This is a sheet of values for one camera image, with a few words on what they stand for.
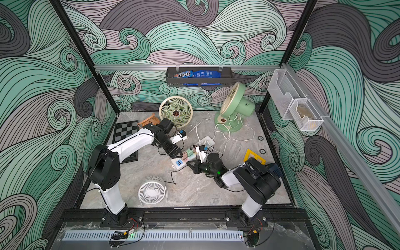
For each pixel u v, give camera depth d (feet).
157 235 2.29
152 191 2.39
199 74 3.03
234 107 2.86
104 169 1.56
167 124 2.41
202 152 2.61
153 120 3.46
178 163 2.95
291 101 2.34
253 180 1.52
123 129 3.41
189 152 2.95
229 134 3.50
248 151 3.20
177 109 3.34
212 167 2.35
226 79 3.11
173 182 2.74
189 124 3.59
